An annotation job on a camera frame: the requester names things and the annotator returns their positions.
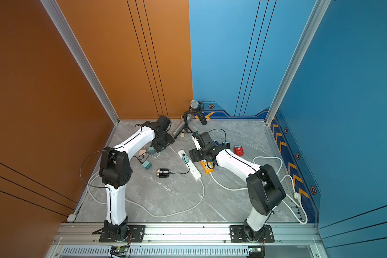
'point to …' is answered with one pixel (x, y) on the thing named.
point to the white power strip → (194, 172)
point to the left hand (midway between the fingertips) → (170, 142)
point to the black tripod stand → (186, 129)
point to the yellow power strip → (207, 166)
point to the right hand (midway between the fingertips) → (196, 152)
